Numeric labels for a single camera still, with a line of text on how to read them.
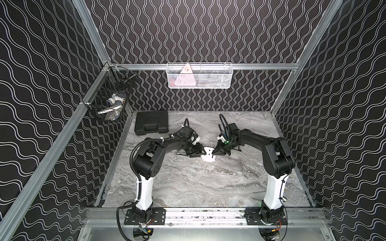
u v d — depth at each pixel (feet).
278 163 1.73
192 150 2.81
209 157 3.03
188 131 2.69
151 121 3.42
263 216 2.22
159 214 2.47
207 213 2.51
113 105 2.81
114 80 3.21
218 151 2.82
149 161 1.74
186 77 2.93
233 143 2.68
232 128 2.74
